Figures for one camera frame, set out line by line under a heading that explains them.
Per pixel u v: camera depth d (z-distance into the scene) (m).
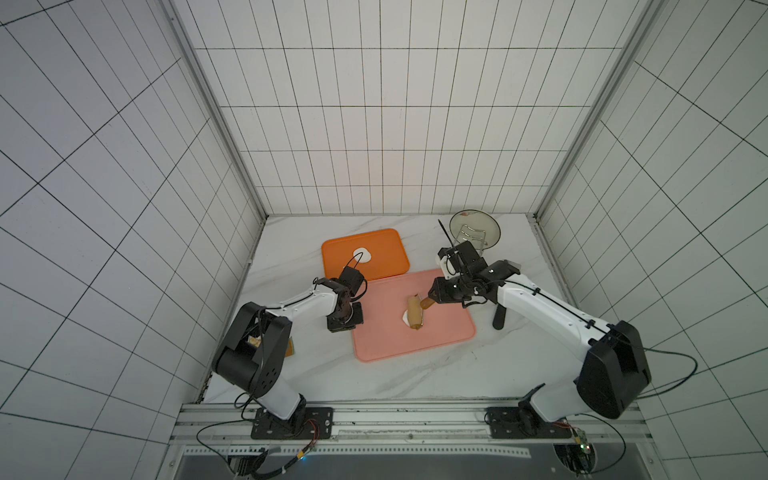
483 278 0.58
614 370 0.43
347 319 0.77
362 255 1.07
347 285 0.71
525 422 0.65
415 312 0.90
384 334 0.89
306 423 0.71
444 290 0.73
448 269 0.73
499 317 0.88
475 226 1.00
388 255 1.07
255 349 0.45
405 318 0.88
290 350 0.86
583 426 0.69
